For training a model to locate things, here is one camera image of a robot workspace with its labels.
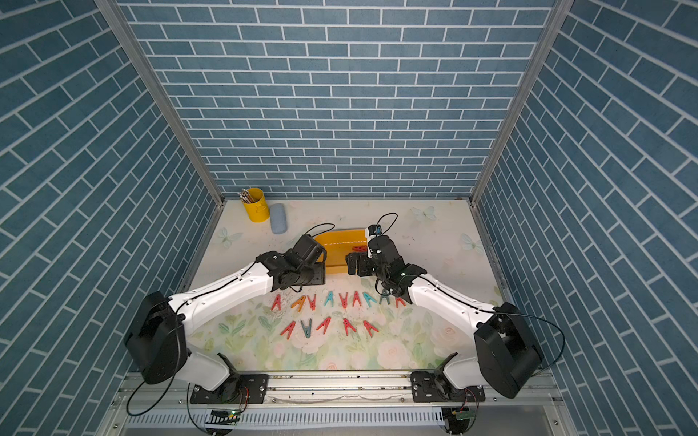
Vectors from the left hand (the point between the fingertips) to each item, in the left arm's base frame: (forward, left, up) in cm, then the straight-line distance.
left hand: (325, 276), depth 84 cm
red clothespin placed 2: (-3, -6, -11) cm, 13 cm away
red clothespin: (-4, +17, -11) cm, 20 cm away
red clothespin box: (-11, 0, -11) cm, 16 cm away
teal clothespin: (-2, -1, -11) cm, 11 cm away
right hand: (+5, -11, +4) cm, 13 cm away
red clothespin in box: (+17, -11, -9) cm, 22 cm away
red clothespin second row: (-12, +11, -11) cm, 20 cm away
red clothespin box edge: (-12, -14, -10) cm, 21 cm away
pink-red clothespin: (-2, -10, -10) cm, 15 cm away
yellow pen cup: (+32, +31, -4) cm, 45 cm away
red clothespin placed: (-4, +5, -11) cm, 12 cm away
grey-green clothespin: (-2, -19, -10) cm, 22 cm away
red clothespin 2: (-3, -24, -11) cm, 26 cm away
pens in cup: (+30, +32, +6) cm, 44 cm away
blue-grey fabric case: (+32, +23, -9) cm, 41 cm away
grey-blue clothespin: (-13, +6, -11) cm, 18 cm away
